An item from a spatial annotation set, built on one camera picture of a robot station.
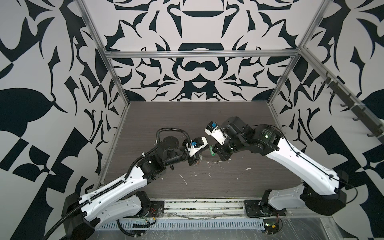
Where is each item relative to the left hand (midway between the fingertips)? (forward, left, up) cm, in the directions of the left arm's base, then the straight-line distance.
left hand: (207, 141), depth 65 cm
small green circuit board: (-29, -30, -30) cm, 51 cm away
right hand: (-3, -2, -2) cm, 4 cm away
